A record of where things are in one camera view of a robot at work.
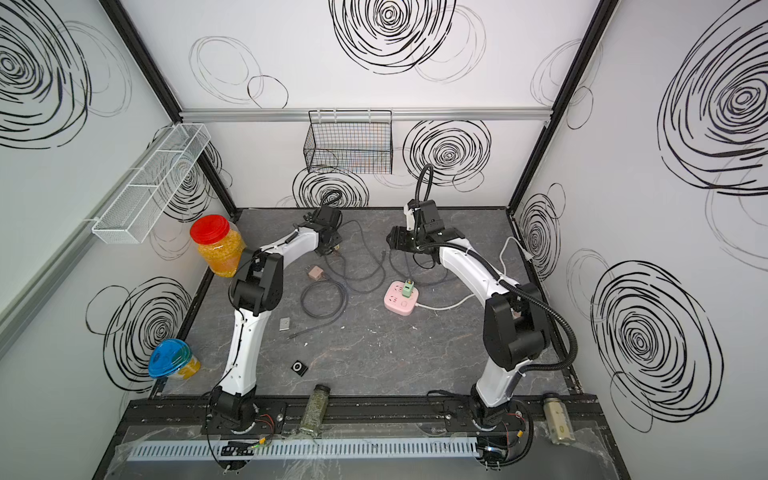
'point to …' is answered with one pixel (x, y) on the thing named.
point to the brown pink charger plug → (315, 272)
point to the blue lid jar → (171, 357)
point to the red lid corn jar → (220, 242)
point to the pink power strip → (395, 302)
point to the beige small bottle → (558, 420)
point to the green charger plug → (408, 288)
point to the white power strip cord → (471, 296)
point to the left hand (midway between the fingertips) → (333, 240)
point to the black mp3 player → (299, 368)
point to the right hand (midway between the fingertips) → (395, 239)
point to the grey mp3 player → (284, 324)
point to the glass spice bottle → (315, 411)
